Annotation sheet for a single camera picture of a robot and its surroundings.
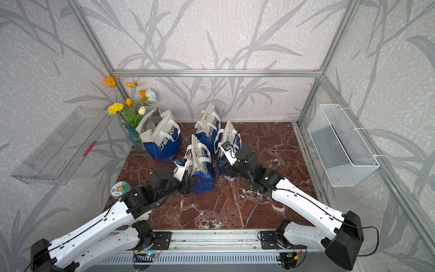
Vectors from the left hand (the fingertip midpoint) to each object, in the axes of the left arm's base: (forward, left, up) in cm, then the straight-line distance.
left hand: (194, 176), depth 75 cm
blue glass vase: (+28, +39, -9) cm, 49 cm away
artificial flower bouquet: (+35, +39, +4) cm, 53 cm away
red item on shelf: (+5, +41, +13) cm, 44 cm away
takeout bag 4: (+4, -2, +4) cm, 6 cm away
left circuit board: (-28, +19, -20) cm, 39 cm away
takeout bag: (+22, +20, +3) cm, 29 cm away
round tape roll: (-2, +37, -10) cm, 39 cm away
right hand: (+7, -14, +7) cm, 17 cm away
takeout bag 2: (+28, -5, +3) cm, 29 cm away
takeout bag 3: (+18, -14, +7) cm, 24 cm away
